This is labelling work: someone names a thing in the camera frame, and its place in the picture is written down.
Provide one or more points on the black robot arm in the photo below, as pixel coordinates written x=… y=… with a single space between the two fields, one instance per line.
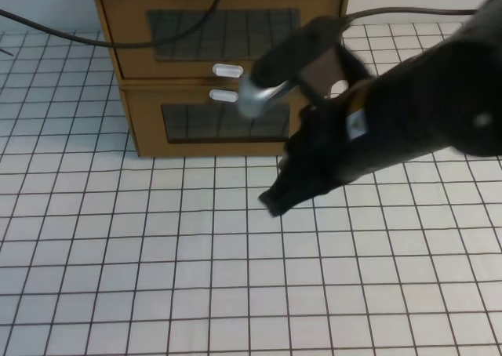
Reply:
x=447 y=96

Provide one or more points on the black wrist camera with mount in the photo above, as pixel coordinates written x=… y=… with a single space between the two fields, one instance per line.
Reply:
x=311 y=59

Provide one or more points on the lower brown cardboard shoebox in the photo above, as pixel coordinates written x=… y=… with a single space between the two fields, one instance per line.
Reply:
x=177 y=118

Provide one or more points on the brown cardboard drawer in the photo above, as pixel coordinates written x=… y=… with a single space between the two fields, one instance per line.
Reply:
x=129 y=38

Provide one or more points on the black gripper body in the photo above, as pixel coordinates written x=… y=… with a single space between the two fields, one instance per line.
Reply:
x=332 y=147

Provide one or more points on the white black-grid tablecloth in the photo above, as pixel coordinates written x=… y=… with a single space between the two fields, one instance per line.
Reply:
x=106 y=253

